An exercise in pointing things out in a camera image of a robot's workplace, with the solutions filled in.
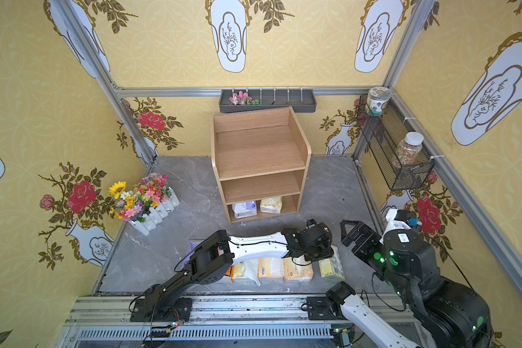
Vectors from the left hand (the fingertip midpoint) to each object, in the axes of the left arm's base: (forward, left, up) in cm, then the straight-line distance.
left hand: (327, 249), depth 84 cm
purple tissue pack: (+3, +52, +1) cm, 53 cm away
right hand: (-6, +3, +31) cm, 31 cm away
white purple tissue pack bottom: (+17, +32, +3) cm, 36 cm away
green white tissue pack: (-7, +1, +4) cm, 9 cm away
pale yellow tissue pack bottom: (+19, +21, +2) cm, 28 cm away
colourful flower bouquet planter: (+17, +70, +9) cm, 73 cm away
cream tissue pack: (-7, +13, +1) cm, 14 cm away
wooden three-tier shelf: (+26, +26, +27) cm, 45 cm away
